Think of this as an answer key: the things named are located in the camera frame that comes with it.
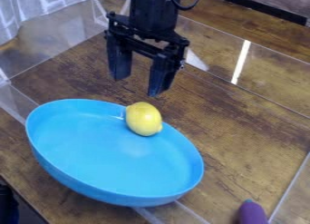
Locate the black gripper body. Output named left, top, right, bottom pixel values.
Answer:
left=105, top=0, right=190, bottom=58

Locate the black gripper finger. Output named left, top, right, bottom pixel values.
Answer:
left=107, top=36, right=132, bottom=80
left=148, top=52, right=183, bottom=97

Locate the yellow lemon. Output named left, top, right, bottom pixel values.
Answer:
left=124, top=102, right=162, bottom=136

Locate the blue plastic tray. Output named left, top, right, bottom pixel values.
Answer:
left=25, top=99, right=204, bottom=207

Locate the purple eggplant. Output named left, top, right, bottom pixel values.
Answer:
left=238, top=200, right=268, bottom=224

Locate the white patterned curtain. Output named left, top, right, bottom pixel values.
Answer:
left=0, top=0, right=100, bottom=45

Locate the dark object at corner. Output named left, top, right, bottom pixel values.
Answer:
left=0, top=184, right=20, bottom=224

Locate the clear acrylic bracket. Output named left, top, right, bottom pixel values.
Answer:
left=91, top=0, right=131, bottom=28

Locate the black cable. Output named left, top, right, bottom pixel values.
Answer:
left=168, top=0, right=203, bottom=12

